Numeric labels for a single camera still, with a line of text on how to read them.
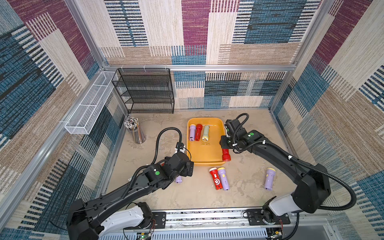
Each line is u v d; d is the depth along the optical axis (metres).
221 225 0.73
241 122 0.64
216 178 0.83
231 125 0.64
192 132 1.02
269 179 0.83
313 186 0.41
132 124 0.89
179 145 0.67
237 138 0.63
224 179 0.83
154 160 0.60
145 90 1.11
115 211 0.45
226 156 0.79
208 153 0.95
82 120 0.91
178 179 0.83
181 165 0.56
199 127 1.06
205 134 1.01
